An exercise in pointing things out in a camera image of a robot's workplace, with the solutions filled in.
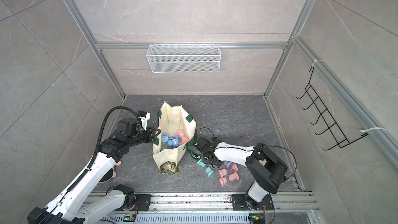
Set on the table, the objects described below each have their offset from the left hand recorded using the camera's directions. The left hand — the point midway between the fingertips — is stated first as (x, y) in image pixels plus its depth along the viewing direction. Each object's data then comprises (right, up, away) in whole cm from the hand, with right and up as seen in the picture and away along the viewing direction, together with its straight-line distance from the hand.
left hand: (162, 129), depth 76 cm
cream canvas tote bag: (+1, +4, +18) cm, 19 cm away
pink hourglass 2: (+37, -26, +4) cm, 45 cm away
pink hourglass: (+7, -5, +16) cm, 19 cm away
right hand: (+25, -20, +12) cm, 34 cm away
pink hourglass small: (+31, -23, +4) cm, 39 cm away
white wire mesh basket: (+8, +43, +25) cm, 51 cm away
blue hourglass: (+4, -9, +10) cm, 14 cm away
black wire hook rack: (+76, +1, -11) cm, 77 cm away
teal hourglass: (+19, -20, +7) cm, 28 cm away
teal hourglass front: (+24, -23, +4) cm, 34 cm away
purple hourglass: (+35, -20, +6) cm, 41 cm away
